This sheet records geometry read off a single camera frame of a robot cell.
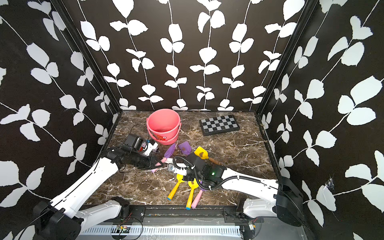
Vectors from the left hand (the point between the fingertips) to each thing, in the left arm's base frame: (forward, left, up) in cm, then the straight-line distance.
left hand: (162, 163), depth 74 cm
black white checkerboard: (+36, -36, -15) cm, 53 cm away
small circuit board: (-25, +20, -17) cm, 36 cm away
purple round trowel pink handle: (-18, -15, -13) cm, 27 cm away
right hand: (+1, -9, 0) cm, 9 cm away
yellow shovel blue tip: (-7, -15, -17) cm, 24 cm away
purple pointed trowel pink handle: (+8, -3, -3) cm, 9 cm away
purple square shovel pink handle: (+18, -12, -16) cm, 27 cm away
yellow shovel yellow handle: (-2, -8, -17) cm, 19 cm away
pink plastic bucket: (+36, +5, -14) cm, 39 cm away
